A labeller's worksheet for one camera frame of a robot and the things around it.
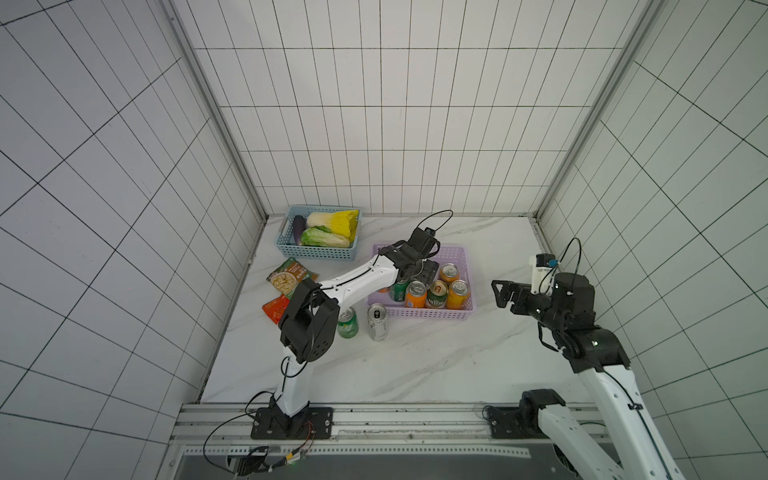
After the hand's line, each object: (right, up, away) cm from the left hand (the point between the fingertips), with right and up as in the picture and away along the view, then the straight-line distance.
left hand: (417, 269), depth 90 cm
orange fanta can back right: (+10, -1, -1) cm, 10 cm away
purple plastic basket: (+14, +4, +13) cm, 19 cm away
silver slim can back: (-12, -12, -13) cm, 21 cm away
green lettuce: (-32, +10, +13) cm, 37 cm away
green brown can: (+6, -7, -5) cm, 10 cm away
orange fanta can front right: (+12, -5, -5) cm, 14 cm away
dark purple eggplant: (-43, +15, +22) cm, 51 cm away
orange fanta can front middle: (-1, -7, -5) cm, 9 cm away
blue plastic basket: (-47, +8, +17) cm, 51 cm away
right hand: (+19, -1, -17) cm, 25 cm away
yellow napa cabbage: (-25, +15, +16) cm, 34 cm away
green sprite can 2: (-6, -6, -1) cm, 9 cm away
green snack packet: (-43, -3, +10) cm, 44 cm away
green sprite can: (-20, -14, -10) cm, 27 cm away
